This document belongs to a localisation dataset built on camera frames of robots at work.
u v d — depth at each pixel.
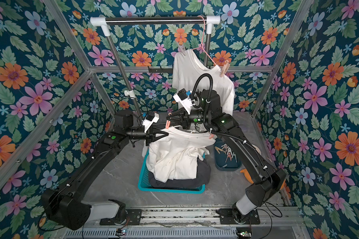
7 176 0.51
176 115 0.57
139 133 0.61
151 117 0.58
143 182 0.79
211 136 0.76
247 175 0.46
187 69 0.69
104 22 0.51
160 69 0.90
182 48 0.83
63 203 0.38
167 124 0.61
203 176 0.75
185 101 0.53
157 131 0.64
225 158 0.94
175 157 0.82
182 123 0.53
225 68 0.56
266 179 0.41
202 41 0.82
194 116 0.55
